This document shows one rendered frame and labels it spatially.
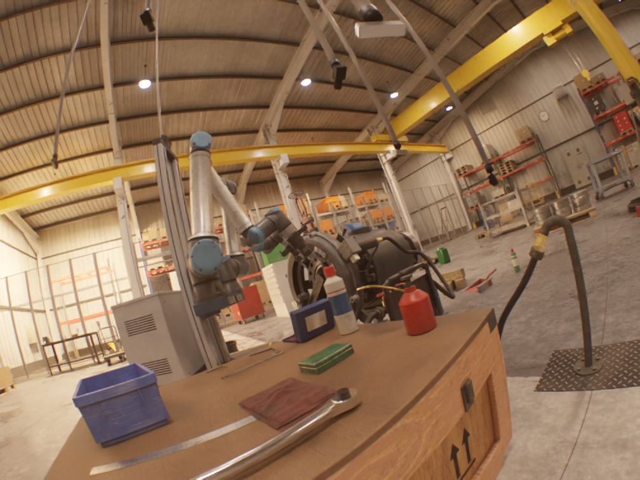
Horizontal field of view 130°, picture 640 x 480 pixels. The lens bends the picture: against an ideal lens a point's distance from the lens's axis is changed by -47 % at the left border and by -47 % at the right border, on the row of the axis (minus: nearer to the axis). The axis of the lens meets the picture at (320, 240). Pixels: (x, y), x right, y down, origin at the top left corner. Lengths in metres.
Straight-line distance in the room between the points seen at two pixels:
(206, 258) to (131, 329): 0.67
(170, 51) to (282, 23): 3.49
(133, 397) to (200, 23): 8.78
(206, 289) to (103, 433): 0.95
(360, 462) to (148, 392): 0.45
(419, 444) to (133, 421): 0.54
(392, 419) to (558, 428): 0.70
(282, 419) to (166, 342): 1.16
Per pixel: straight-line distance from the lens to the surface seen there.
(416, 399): 0.45
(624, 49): 3.75
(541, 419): 1.06
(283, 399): 0.55
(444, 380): 0.51
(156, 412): 0.67
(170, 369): 1.61
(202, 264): 1.25
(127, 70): 9.62
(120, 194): 9.90
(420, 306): 0.68
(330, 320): 1.07
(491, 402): 0.77
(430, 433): 0.50
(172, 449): 0.55
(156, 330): 1.59
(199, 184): 1.39
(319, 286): 1.94
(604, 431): 0.99
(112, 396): 0.65
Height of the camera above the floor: 0.69
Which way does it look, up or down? 6 degrees up
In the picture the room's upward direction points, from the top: 18 degrees counter-clockwise
